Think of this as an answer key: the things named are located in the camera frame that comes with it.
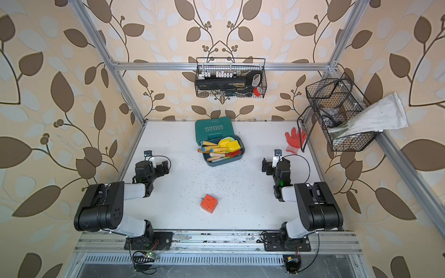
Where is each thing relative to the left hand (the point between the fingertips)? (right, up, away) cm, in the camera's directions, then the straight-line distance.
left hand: (158, 160), depth 94 cm
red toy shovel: (+38, +3, +5) cm, 39 cm away
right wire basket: (+93, +31, -8) cm, 98 cm away
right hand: (+64, +1, 0) cm, 64 cm away
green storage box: (+29, +18, +16) cm, 38 cm away
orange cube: (+30, -18, -14) cm, 37 cm away
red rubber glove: (+80, +11, +15) cm, 82 cm away
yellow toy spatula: (+40, +8, +9) cm, 42 cm away
